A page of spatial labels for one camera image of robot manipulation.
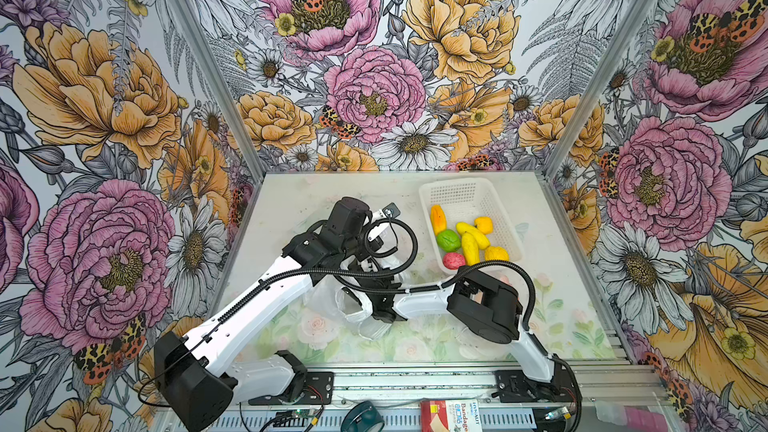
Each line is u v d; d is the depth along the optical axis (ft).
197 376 1.23
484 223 3.27
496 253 3.00
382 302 2.30
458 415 2.21
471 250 3.08
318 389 2.42
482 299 1.85
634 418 2.27
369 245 2.13
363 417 2.06
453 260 2.94
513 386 2.43
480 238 3.20
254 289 1.48
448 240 3.09
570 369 2.25
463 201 3.67
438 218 3.36
